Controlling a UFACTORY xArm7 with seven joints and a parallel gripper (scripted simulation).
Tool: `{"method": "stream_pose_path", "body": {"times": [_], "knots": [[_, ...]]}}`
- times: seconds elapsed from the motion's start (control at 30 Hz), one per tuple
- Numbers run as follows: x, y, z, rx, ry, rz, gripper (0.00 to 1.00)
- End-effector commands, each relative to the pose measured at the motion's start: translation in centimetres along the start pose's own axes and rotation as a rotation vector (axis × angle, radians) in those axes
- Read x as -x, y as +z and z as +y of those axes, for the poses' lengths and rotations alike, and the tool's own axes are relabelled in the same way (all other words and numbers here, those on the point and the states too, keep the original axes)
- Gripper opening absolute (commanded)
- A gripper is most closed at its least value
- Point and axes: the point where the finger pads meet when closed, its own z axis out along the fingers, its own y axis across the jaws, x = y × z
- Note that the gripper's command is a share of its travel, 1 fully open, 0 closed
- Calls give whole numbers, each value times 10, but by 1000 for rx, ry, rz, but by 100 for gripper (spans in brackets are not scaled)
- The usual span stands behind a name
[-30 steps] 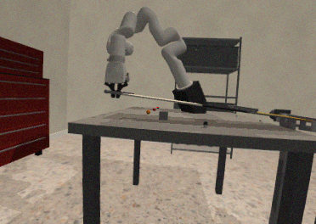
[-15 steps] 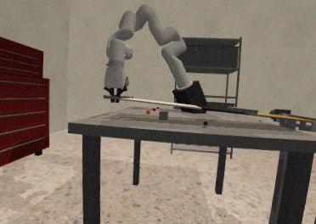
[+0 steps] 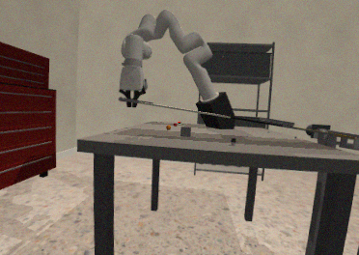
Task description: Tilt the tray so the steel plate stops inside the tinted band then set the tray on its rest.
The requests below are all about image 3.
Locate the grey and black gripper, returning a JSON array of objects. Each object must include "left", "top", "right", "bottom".
[{"left": 119, "top": 65, "right": 146, "bottom": 99}]

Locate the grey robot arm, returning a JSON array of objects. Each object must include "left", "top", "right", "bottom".
[{"left": 122, "top": 10, "right": 219, "bottom": 102}]

